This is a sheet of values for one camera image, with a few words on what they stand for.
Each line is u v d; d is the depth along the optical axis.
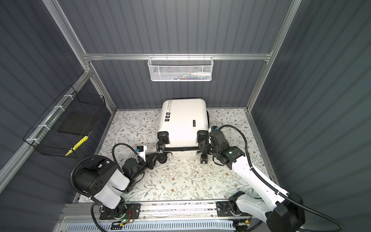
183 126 0.83
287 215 0.38
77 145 0.69
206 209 0.75
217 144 0.60
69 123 0.76
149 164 0.79
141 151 0.77
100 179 0.47
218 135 0.58
